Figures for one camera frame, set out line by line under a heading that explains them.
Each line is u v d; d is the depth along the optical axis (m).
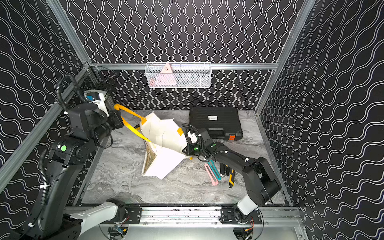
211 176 0.88
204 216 0.76
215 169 0.90
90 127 0.42
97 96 0.51
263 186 0.45
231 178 0.86
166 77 0.90
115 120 0.53
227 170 0.89
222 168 0.90
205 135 0.68
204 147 0.68
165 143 0.97
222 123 1.10
